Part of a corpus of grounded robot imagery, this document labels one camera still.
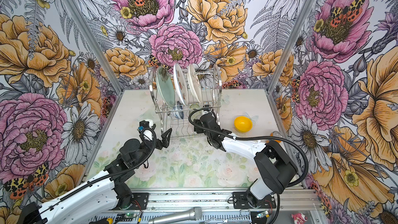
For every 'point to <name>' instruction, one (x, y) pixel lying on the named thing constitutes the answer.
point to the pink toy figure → (299, 218)
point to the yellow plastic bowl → (243, 124)
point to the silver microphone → (195, 213)
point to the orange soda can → (271, 134)
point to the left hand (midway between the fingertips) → (163, 130)
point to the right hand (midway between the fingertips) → (200, 124)
